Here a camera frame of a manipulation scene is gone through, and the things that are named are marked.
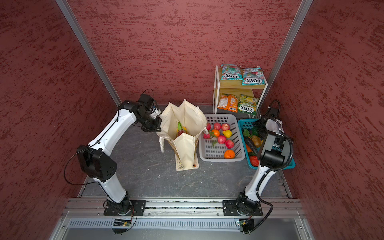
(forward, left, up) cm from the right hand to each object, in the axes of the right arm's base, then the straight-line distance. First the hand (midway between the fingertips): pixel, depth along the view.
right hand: (255, 130), depth 98 cm
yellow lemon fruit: (+3, +48, 0) cm, 48 cm away
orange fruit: (-16, +21, -1) cm, 26 cm away
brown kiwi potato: (-8, +1, -2) cm, 8 cm away
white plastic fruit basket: (-13, +25, -6) cm, 29 cm away
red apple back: (+6, +25, -2) cm, 26 cm away
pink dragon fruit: (-1, +50, +3) cm, 50 cm away
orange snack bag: (+15, +19, +13) cm, 28 cm away
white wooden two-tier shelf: (+14, +16, +26) cm, 33 cm away
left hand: (-9, +61, +14) cm, 63 cm away
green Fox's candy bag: (+13, +5, +12) cm, 18 cm away
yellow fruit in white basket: (-1, +18, -1) cm, 19 cm away
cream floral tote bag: (-17, +47, +11) cm, 51 cm away
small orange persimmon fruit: (-1, +27, 0) cm, 27 cm away
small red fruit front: (-10, +19, -1) cm, 21 cm away
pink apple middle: (-6, +24, -1) cm, 24 cm away
